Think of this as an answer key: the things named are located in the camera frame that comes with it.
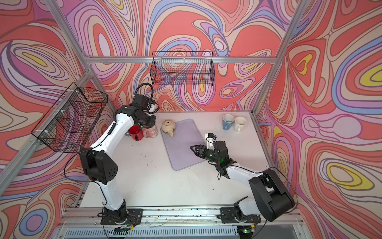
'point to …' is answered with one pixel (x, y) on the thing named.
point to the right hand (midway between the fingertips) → (193, 150)
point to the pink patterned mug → (150, 132)
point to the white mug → (239, 123)
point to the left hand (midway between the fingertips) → (154, 119)
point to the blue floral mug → (228, 120)
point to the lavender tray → (178, 147)
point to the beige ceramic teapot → (167, 125)
